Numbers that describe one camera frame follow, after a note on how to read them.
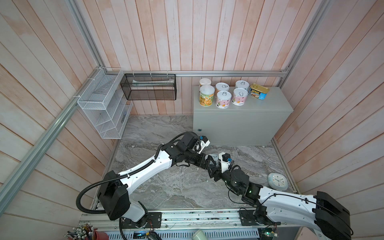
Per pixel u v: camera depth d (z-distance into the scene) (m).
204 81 0.79
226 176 0.67
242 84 0.81
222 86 0.79
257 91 0.79
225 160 0.65
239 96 0.75
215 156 0.68
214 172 0.67
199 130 0.88
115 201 0.40
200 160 0.65
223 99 0.73
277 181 0.84
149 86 1.04
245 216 0.74
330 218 0.42
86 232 0.56
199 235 0.63
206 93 0.72
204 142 0.69
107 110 0.72
